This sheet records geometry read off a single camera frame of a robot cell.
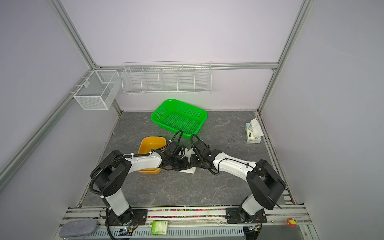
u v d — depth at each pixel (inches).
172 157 29.5
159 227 27.3
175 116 46.0
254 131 39.4
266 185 17.1
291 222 26.7
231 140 41.3
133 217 28.6
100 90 37.4
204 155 26.2
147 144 39.1
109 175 18.5
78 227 27.4
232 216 29.0
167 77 39.1
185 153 31.1
